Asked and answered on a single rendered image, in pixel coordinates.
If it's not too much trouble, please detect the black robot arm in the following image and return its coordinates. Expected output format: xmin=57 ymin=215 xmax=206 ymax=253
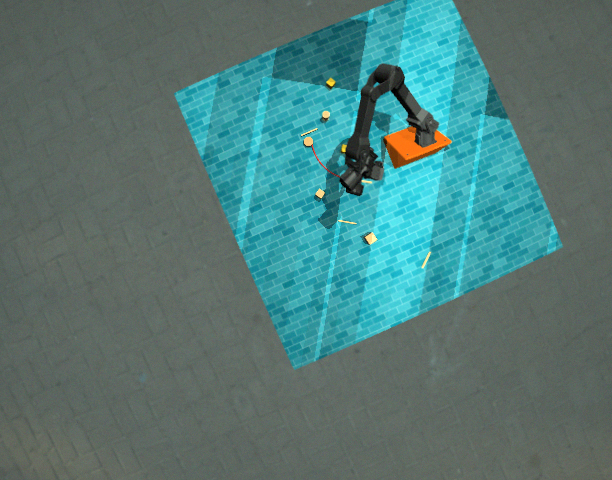
xmin=339 ymin=63 xmax=440 ymax=191

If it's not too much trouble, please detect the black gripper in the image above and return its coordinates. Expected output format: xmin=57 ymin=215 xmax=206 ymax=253
xmin=346 ymin=147 xmax=374 ymax=196

